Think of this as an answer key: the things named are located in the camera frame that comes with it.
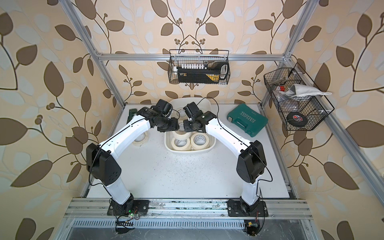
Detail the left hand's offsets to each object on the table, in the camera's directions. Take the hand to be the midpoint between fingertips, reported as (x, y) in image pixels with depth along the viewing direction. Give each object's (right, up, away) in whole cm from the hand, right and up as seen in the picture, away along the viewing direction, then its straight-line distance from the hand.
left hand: (177, 127), depth 83 cm
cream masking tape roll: (+5, +7, -15) cm, 17 cm away
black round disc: (+60, +4, -11) cm, 61 cm away
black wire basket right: (+64, +11, -10) cm, 65 cm away
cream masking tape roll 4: (+13, -10, +15) cm, 22 cm away
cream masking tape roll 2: (+2, -4, -2) cm, 5 cm away
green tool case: (+48, +4, +22) cm, 53 cm away
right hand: (+6, 0, +2) cm, 7 cm away
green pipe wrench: (-40, +10, +32) cm, 52 cm away
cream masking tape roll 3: (+1, -12, +14) cm, 18 cm away
